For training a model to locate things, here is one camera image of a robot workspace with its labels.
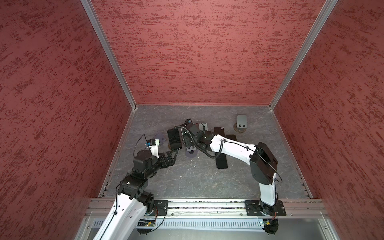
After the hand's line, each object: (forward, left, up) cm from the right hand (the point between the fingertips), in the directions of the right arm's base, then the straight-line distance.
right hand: (187, 140), depth 87 cm
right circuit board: (-42, -40, -13) cm, 60 cm away
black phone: (+3, +9, -4) cm, 10 cm away
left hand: (-12, +8, +4) cm, 15 cm away
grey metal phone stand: (+13, -9, -2) cm, 16 cm away
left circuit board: (-39, +21, -13) cm, 46 cm away
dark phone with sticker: (+15, -22, -11) cm, 29 cm away
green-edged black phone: (+10, -31, -12) cm, 34 cm away
